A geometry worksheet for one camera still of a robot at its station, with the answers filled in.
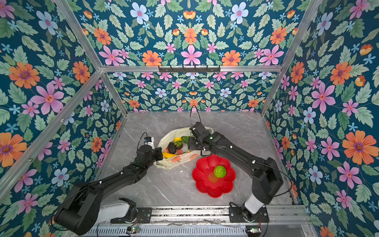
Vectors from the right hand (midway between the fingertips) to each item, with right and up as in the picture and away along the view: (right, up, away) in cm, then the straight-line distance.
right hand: (191, 142), depth 82 cm
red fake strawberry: (-9, -8, +14) cm, 19 cm away
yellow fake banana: (-15, -9, +10) cm, 20 cm away
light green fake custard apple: (+17, -16, 0) cm, 23 cm away
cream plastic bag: (-2, -8, +5) cm, 10 cm away
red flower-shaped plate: (+9, -23, +2) cm, 25 cm away
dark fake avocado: (-13, -5, +11) cm, 18 cm away
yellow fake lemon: (-10, +1, +15) cm, 18 cm away
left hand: (-17, -2, +5) cm, 18 cm away
